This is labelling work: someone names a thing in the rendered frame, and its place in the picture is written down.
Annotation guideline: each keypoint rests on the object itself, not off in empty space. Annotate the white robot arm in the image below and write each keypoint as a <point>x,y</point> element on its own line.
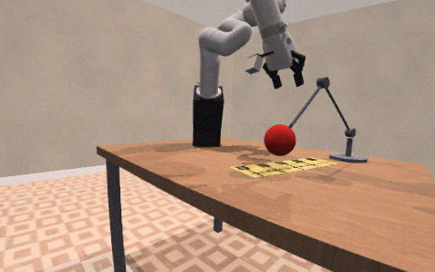
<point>214,43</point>

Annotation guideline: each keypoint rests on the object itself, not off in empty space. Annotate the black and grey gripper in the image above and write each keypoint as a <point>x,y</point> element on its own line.
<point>284,55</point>

